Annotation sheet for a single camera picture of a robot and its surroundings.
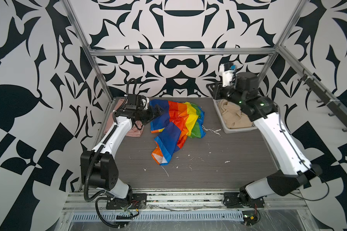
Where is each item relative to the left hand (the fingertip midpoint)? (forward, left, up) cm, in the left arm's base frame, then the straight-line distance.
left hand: (160, 111), depth 82 cm
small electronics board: (-49, -43, -24) cm, 69 cm away
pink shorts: (-14, +10, +6) cm, 19 cm away
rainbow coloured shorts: (+2, -14, -11) cm, 18 cm away
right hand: (-1, -23, +20) cm, 30 cm away
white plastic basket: (-4, -44, -17) cm, 48 cm away
